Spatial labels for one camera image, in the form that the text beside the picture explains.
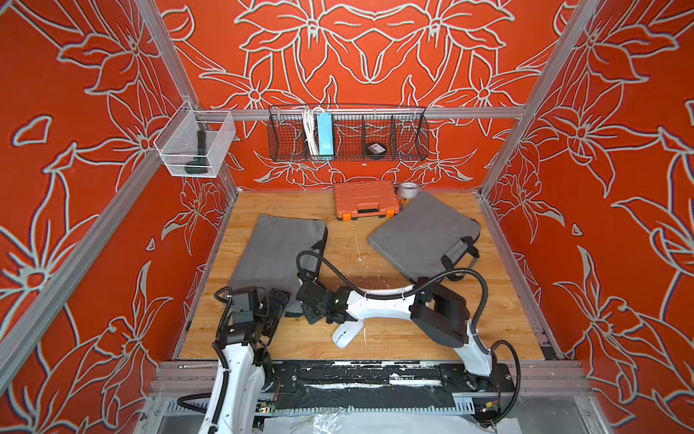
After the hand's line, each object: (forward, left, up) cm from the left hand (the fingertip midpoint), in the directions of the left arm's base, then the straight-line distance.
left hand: (285, 302), depth 84 cm
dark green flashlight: (+29, +28, +31) cm, 51 cm away
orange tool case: (+45, -23, +3) cm, 50 cm away
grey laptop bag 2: (+29, -49, +1) cm, 57 cm away
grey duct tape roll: (+54, -44, +1) cm, 69 cm away
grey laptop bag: (+19, +8, -1) cm, 20 cm away
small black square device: (+49, -27, +25) cm, 62 cm away
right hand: (+1, -6, -2) cm, 6 cm away
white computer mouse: (-8, -19, -1) cm, 21 cm away
